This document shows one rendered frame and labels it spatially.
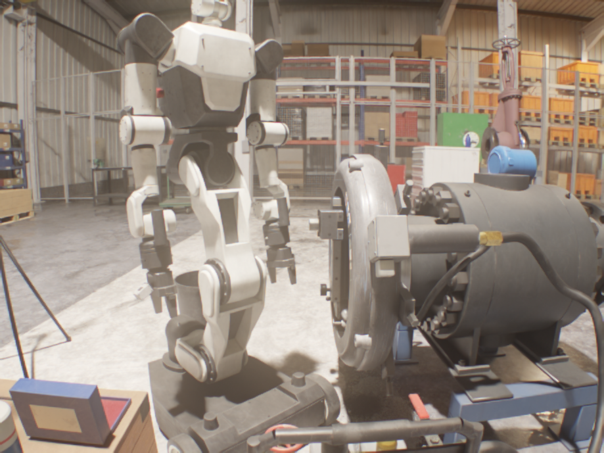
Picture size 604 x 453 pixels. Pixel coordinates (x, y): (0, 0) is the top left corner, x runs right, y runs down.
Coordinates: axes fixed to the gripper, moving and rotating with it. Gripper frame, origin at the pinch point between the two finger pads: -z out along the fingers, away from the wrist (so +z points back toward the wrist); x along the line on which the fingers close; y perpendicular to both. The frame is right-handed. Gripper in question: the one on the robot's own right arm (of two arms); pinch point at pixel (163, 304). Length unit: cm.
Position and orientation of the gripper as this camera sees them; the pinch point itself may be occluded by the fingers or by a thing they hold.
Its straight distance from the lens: 114.4
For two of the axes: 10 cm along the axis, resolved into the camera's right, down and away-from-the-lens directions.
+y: 7.2, -1.2, 6.8
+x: 6.8, -0.7, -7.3
